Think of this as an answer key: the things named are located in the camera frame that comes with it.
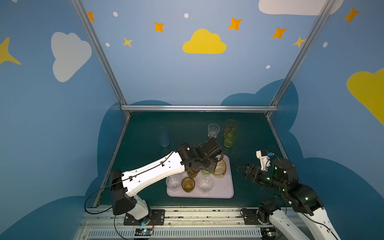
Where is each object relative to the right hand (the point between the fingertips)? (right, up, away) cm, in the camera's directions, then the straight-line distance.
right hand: (242, 167), depth 68 cm
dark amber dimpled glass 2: (-26, -14, +16) cm, 34 cm away
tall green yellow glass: (+5, +21, +35) cm, 41 cm away
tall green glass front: (+3, +13, +33) cm, 36 cm away
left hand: (-13, +1, +2) cm, 13 cm away
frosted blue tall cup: (-44, +15, +33) cm, 57 cm away
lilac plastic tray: (-6, -16, +16) cm, 24 cm away
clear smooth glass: (-8, +17, +40) cm, 44 cm away
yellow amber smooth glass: (-9, -2, +4) cm, 10 cm away
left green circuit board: (-47, -32, +3) cm, 57 cm away
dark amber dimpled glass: (-24, -9, +20) cm, 32 cm away
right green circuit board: (+14, -33, +3) cm, 36 cm away
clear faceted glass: (-35, -14, +18) cm, 41 cm away
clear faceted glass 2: (-16, -14, +16) cm, 26 cm away
